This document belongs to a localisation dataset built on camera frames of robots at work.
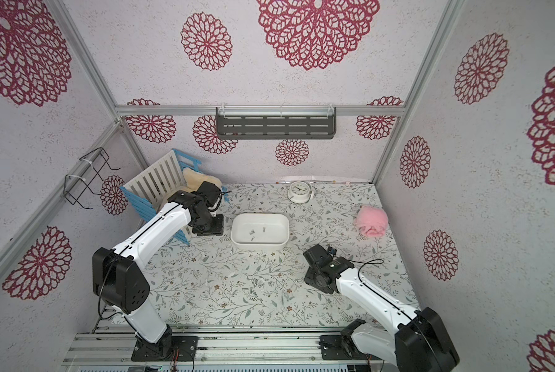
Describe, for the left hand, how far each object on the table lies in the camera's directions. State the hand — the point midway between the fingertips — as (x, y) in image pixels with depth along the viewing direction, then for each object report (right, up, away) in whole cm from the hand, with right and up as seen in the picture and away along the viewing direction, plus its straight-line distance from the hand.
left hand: (217, 232), depth 85 cm
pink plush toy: (+62, +3, +11) cm, 63 cm away
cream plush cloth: (-16, +22, +21) cm, 34 cm away
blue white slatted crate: (-34, +18, +18) cm, 42 cm away
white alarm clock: (+33, +16, +28) cm, 47 cm away
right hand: (+36, -18, -1) cm, 40 cm away
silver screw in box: (+16, -1, +18) cm, 24 cm away
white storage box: (+14, -1, +18) cm, 23 cm away
